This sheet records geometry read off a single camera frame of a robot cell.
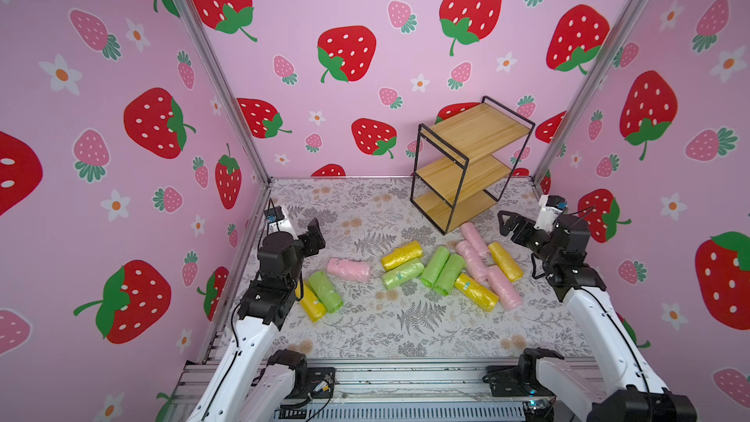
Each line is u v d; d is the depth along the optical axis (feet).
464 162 2.52
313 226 2.17
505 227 2.35
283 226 2.07
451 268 2.97
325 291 2.82
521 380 2.24
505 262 3.05
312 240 2.17
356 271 2.94
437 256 3.15
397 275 2.94
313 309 2.75
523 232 2.25
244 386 1.45
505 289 2.94
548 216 2.25
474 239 3.24
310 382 2.35
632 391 1.29
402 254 3.06
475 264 3.03
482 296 2.78
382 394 2.40
